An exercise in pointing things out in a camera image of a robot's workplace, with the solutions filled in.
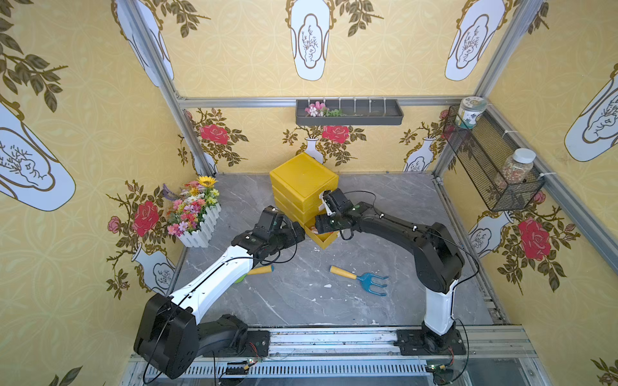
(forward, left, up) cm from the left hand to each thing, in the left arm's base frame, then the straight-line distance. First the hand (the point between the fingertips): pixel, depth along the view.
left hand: (287, 233), depth 85 cm
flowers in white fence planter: (+9, +34, +2) cm, 35 cm away
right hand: (+9, -16, -5) cm, 19 cm away
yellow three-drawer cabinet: (+15, -4, +8) cm, 17 cm away
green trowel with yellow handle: (-8, +9, -11) cm, 17 cm away
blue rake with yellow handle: (-13, -28, -13) cm, 33 cm away
